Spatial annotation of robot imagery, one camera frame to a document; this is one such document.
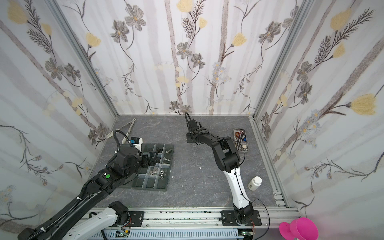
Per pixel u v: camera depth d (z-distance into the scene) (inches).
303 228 22.8
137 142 25.5
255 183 30.7
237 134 43.4
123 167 21.3
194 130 32.6
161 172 35.4
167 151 38.5
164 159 37.1
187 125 34.5
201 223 28.8
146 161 26.1
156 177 33.8
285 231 28.0
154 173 34.7
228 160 23.6
